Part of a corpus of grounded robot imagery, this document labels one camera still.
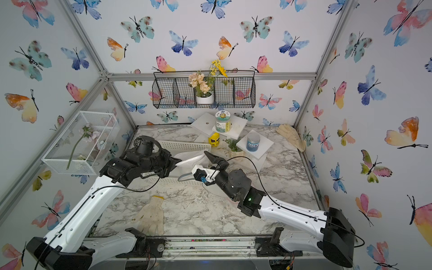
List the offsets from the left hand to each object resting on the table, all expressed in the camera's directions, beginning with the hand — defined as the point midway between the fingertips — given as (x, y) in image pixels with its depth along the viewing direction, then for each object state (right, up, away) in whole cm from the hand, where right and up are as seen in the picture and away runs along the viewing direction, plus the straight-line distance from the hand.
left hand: (184, 158), depth 70 cm
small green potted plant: (+23, +2, +25) cm, 34 cm away
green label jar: (+16, +18, +12) cm, 27 cm away
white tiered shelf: (+6, +18, +31) cm, 37 cm away
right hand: (+9, +2, -5) cm, 11 cm away
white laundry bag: (+2, -2, -5) cm, 6 cm away
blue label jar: (+31, +7, +14) cm, 34 cm away
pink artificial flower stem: (-44, +11, +4) cm, 45 cm away
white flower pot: (+7, +29, +21) cm, 37 cm away
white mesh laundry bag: (+14, -11, -11) cm, 20 cm away
